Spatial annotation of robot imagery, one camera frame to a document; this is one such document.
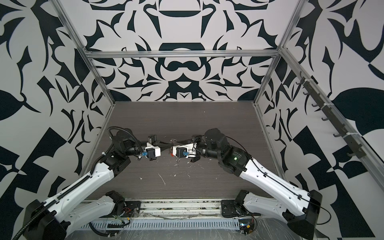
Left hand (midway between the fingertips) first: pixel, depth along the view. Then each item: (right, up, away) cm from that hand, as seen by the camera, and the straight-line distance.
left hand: (173, 138), depth 65 cm
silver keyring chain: (-1, -2, +3) cm, 4 cm away
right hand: (+3, 0, -3) cm, 4 cm away
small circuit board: (+33, -42, +6) cm, 54 cm away
